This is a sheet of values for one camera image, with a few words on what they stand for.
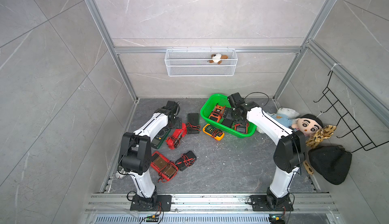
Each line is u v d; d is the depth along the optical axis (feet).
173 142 2.88
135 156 1.58
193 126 3.22
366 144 1.90
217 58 2.86
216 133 3.12
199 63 3.29
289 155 1.61
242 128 3.29
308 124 2.66
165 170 2.63
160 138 3.12
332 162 2.20
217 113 3.41
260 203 2.38
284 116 3.22
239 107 2.16
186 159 2.75
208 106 3.58
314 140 2.50
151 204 2.17
